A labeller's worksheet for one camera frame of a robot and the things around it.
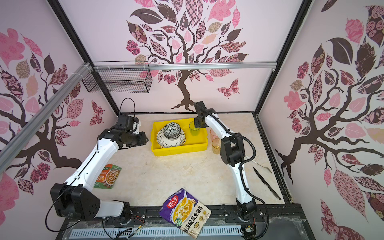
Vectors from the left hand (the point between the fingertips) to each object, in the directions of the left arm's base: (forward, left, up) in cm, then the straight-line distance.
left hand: (145, 142), depth 81 cm
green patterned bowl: (+15, -12, -10) cm, 22 cm away
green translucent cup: (+17, -27, -12) cm, 34 cm away
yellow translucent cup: (+6, -41, -12) cm, 43 cm away
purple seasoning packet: (-31, -21, -16) cm, 41 cm away
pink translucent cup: (+13, -40, -11) cm, 43 cm away
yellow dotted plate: (+8, -11, -14) cm, 20 cm away
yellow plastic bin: (+9, -27, -16) cm, 33 cm away
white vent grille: (-40, -2, -18) cm, 44 cm away
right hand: (+22, -31, -8) cm, 39 cm away
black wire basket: (+41, +22, +15) cm, 49 cm away
